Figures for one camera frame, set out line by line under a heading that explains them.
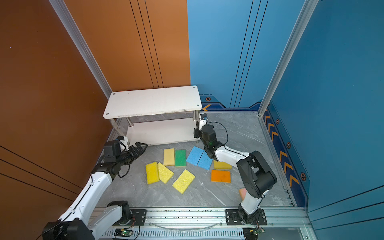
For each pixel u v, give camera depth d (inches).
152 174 33.6
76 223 15.9
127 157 27.5
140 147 29.1
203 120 29.7
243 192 31.1
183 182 32.7
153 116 46.5
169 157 37.0
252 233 27.5
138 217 29.1
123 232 27.9
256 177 18.2
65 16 28.5
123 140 29.4
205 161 36.0
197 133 31.4
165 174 34.2
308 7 27.5
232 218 28.5
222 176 33.8
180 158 36.4
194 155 37.0
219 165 36.0
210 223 28.5
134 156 28.5
